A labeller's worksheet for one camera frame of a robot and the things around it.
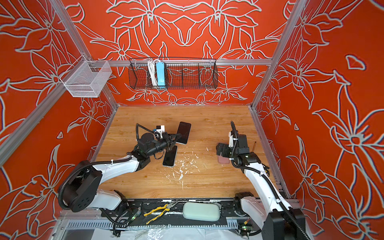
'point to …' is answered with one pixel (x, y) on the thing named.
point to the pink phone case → (222, 159)
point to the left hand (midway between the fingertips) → (182, 134)
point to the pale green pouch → (201, 211)
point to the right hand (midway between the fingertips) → (222, 146)
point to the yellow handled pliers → (167, 208)
